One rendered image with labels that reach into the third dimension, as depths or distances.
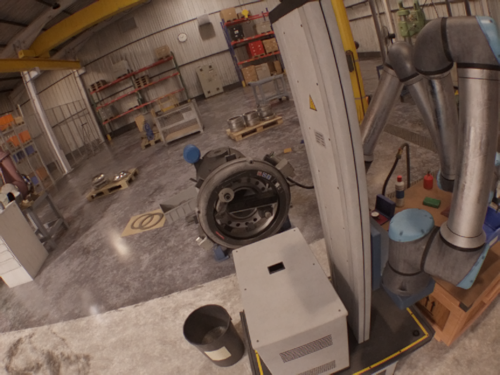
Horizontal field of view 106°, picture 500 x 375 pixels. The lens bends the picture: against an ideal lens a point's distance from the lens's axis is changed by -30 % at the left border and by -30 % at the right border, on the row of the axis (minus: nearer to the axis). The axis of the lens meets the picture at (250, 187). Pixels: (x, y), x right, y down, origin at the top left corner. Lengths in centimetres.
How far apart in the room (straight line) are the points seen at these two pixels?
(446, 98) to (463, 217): 33
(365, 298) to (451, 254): 47
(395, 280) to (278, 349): 47
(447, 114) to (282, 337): 86
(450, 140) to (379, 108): 43
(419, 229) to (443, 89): 41
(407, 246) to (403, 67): 62
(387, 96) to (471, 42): 62
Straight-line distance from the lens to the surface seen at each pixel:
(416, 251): 87
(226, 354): 178
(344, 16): 513
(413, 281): 99
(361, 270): 101
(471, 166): 73
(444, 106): 84
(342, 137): 71
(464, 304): 148
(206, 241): 215
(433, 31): 73
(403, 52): 108
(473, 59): 69
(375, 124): 126
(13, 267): 497
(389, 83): 120
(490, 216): 167
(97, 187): 668
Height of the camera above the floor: 164
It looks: 26 degrees down
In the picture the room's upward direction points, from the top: 19 degrees counter-clockwise
